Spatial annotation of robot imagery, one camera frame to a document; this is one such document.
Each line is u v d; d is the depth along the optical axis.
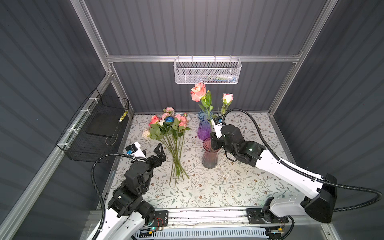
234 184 0.85
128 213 0.48
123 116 0.81
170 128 1.05
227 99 0.72
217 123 0.62
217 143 0.65
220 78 0.91
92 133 0.71
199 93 0.62
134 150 0.55
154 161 0.60
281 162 0.46
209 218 0.76
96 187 0.49
